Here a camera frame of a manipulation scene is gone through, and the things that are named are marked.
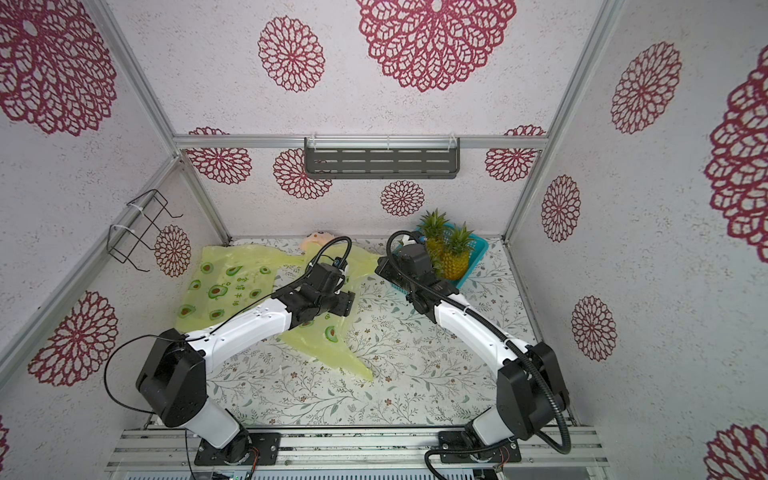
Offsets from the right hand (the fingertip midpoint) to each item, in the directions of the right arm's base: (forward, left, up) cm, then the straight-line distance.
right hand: (375, 255), depth 80 cm
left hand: (-5, +10, -13) cm, 17 cm away
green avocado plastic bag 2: (+10, +56, -25) cm, 62 cm away
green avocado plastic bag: (-16, +14, -18) cm, 28 cm away
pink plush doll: (+23, +22, -17) cm, 36 cm away
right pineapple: (+12, -25, -16) cm, 32 cm away
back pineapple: (+21, -18, -10) cm, 29 cm away
